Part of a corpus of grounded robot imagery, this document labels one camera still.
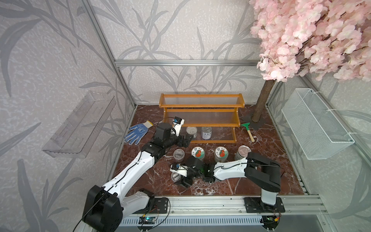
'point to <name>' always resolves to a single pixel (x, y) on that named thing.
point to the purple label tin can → (206, 132)
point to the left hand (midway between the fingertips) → (186, 133)
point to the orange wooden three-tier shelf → (210, 118)
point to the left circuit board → (147, 220)
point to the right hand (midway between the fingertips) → (176, 175)
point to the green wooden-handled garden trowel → (247, 125)
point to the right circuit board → (270, 220)
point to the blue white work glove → (139, 131)
